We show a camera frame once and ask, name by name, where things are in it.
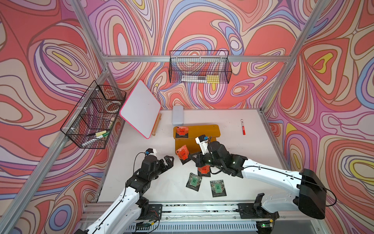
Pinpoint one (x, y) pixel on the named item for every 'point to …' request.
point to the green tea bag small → (194, 181)
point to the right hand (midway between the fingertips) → (190, 160)
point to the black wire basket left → (89, 125)
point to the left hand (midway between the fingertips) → (170, 161)
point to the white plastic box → (177, 116)
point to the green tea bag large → (217, 188)
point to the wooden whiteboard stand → (156, 124)
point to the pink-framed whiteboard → (141, 109)
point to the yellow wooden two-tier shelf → (212, 131)
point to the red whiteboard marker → (243, 127)
